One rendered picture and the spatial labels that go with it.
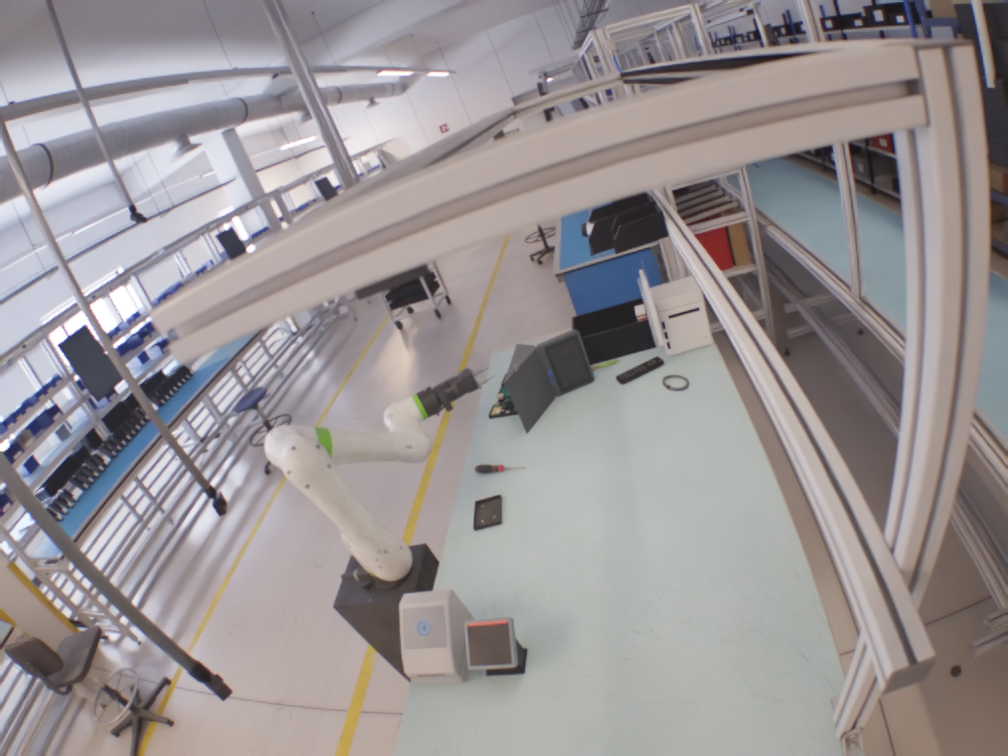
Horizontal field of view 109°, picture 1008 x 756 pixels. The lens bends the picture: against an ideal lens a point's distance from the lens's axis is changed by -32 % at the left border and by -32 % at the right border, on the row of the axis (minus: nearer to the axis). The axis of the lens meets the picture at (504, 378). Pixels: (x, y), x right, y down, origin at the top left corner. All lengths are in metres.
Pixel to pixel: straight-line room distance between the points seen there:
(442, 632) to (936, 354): 1.02
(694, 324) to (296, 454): 1.30
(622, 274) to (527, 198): 2.99
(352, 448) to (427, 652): 0.66
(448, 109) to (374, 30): 6.28
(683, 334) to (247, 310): 1.63
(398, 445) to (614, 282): 2.01
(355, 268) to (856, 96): 0.29
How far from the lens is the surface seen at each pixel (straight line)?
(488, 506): 1.53
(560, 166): 0.28
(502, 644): 1.10
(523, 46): 12.74
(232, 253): 6.13
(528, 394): 1.72
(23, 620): 4.72
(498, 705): 1.15
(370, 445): 1.58
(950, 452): 0.46
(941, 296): 0.37
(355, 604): 1.83
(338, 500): 1.38
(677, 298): 1.78
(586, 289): 3.28
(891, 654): 0.50
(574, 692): 1.11
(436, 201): 0.27
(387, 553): 1.50
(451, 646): 1.15
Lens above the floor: 1.97
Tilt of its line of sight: 27 degrees down
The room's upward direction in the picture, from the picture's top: 24 degrees counter-clockwise
